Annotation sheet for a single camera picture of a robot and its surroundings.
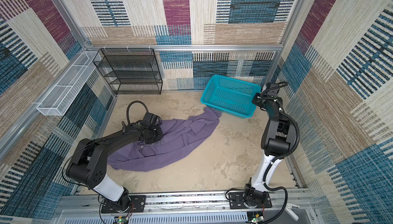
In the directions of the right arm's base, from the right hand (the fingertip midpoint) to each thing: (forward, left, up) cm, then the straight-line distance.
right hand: (256, 100), depth 98 cm
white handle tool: (-56, -3, -10) cm, 57 cm away
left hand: (-18, +59, -8) cm, 62 cm away
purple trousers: (-19, +50, -11) cm, 55 cm away
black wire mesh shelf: (+27, +84, +5) cm, 89 cm away
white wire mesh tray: (-14, +100, +22) cm, 104 cm away
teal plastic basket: (+13, +12, -9) cm, 20 cm away
